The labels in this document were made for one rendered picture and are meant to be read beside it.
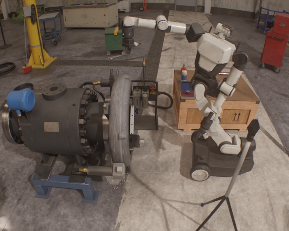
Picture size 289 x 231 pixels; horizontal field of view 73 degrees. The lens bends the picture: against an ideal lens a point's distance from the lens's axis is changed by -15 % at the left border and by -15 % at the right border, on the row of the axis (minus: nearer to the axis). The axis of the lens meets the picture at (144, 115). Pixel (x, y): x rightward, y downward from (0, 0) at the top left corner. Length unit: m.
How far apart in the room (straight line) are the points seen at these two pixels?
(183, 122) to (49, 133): 1.57
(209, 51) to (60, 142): 1.32
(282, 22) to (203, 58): 3.48
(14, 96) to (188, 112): 1.84
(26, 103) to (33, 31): 3.56
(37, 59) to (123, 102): 3.91
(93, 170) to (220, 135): 1.19
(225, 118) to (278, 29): 2.81
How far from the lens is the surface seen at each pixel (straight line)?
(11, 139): 2.13
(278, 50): 5.14
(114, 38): 5.01
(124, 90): 1.63
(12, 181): 2.55
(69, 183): 1.97
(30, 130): 1.86
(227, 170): 2.25
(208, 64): 1.74
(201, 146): 2.34
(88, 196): 2.07
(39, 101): 1.86
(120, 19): 1.71
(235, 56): 1.71
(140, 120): 2.91
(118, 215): 2.00
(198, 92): 1.84
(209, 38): 1.72
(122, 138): 1.53
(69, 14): 8.33
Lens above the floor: 1.73
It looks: 35 degrees down
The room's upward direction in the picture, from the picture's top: straight up
